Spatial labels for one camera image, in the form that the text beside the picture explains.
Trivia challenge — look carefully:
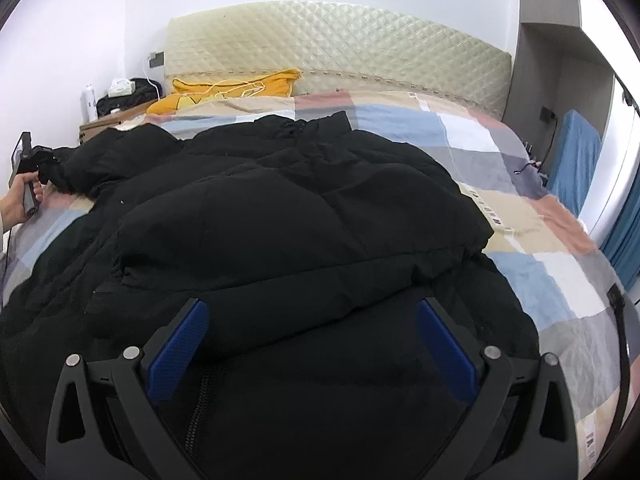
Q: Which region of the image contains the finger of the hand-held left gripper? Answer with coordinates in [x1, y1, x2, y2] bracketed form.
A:
[36, 146, 63, 186]

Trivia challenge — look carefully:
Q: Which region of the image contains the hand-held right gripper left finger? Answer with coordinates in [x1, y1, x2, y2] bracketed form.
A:
[45, 297, 210, 480]

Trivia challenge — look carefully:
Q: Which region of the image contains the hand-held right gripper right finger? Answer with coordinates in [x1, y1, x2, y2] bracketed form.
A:
[416, 297, 591, 480]

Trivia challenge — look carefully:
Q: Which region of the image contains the black puffer jacket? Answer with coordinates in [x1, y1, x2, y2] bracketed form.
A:
[0, 111, 542, 480]

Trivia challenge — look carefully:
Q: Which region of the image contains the person's left hand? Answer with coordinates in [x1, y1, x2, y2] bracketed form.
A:
[0, 172, 45, 237]

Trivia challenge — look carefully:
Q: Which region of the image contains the wooden nightstand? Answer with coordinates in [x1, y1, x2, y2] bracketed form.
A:
[79, 100, 162, 147]

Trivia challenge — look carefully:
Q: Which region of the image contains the white spray bottle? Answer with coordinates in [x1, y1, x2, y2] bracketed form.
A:
[82, 84, 99, 124]

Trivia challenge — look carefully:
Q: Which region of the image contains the black bag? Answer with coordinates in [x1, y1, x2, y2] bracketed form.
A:
[96, 78, 164, 120]

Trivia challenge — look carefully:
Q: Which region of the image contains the checkered patchwork quilt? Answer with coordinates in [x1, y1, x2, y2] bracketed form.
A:
[0, 89, 637, 480]

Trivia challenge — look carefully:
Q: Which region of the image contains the blue towel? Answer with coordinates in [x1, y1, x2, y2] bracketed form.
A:
[547, 110, 603, 221]

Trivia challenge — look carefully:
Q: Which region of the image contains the yellow pillow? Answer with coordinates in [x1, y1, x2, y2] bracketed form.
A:
[146, 69, 302, 116]

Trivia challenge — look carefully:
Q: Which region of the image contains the grey wardrobe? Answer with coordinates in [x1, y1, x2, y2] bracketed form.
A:
[505, 0, 622, 231]

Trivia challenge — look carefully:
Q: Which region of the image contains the beige quilted headboard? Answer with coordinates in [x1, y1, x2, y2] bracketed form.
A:
[164, 1, 514, 120]

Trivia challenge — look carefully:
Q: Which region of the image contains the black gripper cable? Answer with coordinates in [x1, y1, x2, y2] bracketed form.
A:
[606, 285, 632, 432]
[0, 229, 13, 282]

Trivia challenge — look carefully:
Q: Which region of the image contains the white charging cable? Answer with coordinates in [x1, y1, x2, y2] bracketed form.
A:
[142, 55, 164, 102]

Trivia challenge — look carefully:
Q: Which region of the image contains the thin black cable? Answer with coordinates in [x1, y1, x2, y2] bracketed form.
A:
[514, 119, 559, 177]

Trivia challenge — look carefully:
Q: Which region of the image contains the black curtain rail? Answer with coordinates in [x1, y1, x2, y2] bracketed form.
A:
[612, 72, 640, 112]

